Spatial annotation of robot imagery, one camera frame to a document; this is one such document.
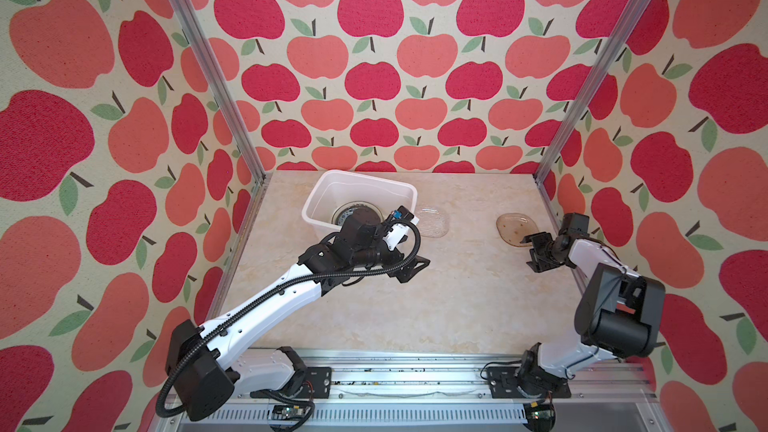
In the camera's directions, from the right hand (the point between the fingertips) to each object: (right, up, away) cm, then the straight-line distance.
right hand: (531, 247), depth 93 cm
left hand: (-38, +2, -23) cm, 45 cm away
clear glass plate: (-28, +7, +15) cm, 33 cm away
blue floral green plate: (-60, +12, +10) cm, 62 cm away
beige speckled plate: (0, +5, +12) cm, 13 cm away
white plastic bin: (-67, +18, +6) cm, 69 cm away
